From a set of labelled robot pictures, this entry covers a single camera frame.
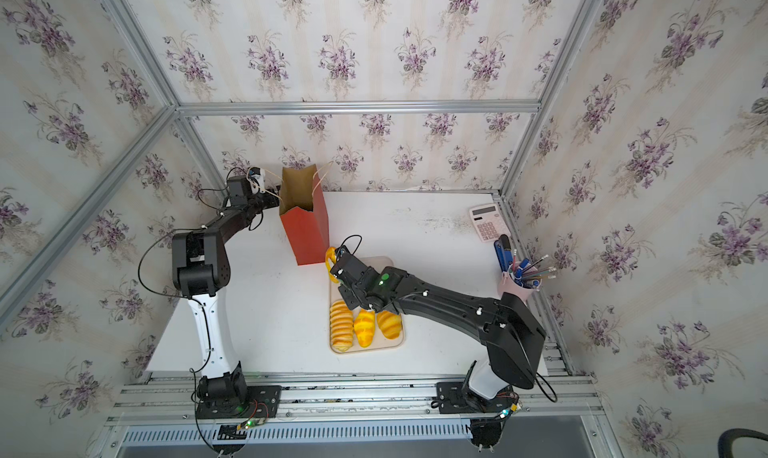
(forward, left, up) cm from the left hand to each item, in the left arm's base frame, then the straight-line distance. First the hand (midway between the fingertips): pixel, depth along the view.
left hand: (278, 192), depth 106 cm
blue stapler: (-22, -79, -6) cm, 82 cm away
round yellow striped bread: (-46, -40, -6) cm, 61 cm away
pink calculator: (-7, -78, -8) cm, 79 cm away
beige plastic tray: (-50, -38, -10) cm, 64 cm away
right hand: (-39, -31, +2) cm, 50 cm away
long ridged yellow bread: (-46, -26, -7) cm, 54 cm away
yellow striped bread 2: (-46, -33, -7) cm, 57 cm away
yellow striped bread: (-37, -26, +17) cm, 48 cm away
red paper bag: (-21, -16, +15) cm, 30 cm away
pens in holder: (-33, -80, 0) cm, 86 cm away
